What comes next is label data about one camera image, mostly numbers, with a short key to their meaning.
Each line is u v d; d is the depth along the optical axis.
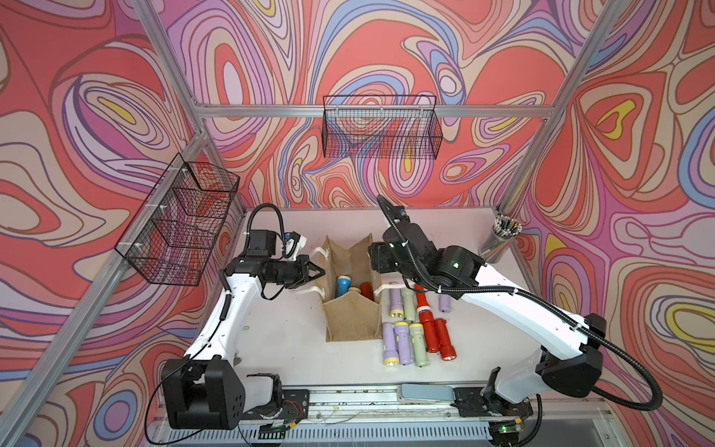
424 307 0.87
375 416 0.73
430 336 0.82
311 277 0.72
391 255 0.51
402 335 0.82
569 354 0.41
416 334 0.83
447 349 0.80
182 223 0.79
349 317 0.74
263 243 0.63
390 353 0.80
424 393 0.77
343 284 0.93
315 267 0.75
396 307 0.88
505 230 0.91
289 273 0.67
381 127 0.96
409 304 0.89
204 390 0.39
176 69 0.78
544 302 0.42
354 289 0.91
